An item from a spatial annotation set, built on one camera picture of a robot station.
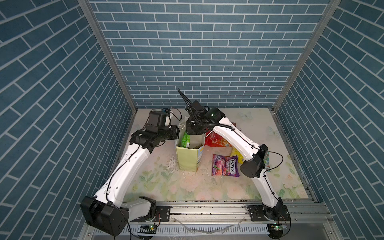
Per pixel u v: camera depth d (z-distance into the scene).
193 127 0.70
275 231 0.71
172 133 0.65
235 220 0.74
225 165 0.87
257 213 0.74
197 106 0.62
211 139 0.96
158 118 0.54
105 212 0.36
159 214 0.73
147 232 0.72
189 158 0.75
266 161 0.89
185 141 0.79
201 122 0.57
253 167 0.60
